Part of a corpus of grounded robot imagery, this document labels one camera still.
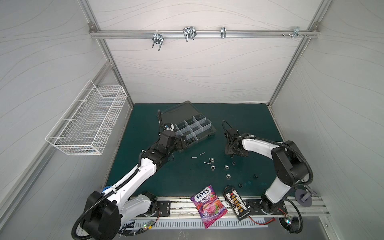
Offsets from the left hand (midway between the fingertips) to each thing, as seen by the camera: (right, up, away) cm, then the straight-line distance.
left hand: (181, 136), depth 83 cm
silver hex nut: (+19, -16, +7) cm, 25 cm away
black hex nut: (+31, -17, +5) cm, 36 cm away
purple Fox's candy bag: (+16, -34, -11) cm, 39 cm away
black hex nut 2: (+42, -23, +1) cm, 48 cm away
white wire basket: (-43, +6, -14) cm, 46 cm away
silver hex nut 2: (+18, -19, +4) cm, 27 cm away
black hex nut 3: (+33, -26, -3) cm, 42 cm away
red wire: (+45, -39, -12) cm, 61 cm away
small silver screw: (+6, -14, +8) cm, 17 cm away
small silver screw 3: (+14, -17, +7) cm, 23 cm away
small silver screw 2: (+12, -12, +10) cm, 20 cm away
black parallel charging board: (+30, -33, -10) cm, 46 cm away
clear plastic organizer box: (+3, +7, +22) cm, 23 cm away
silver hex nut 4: (+27, -23, +1) cm, 36 cm away
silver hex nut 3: (+27, -19, +4) cm, 33 cm away
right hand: (+35, -9, +11) cm, 38 cm away
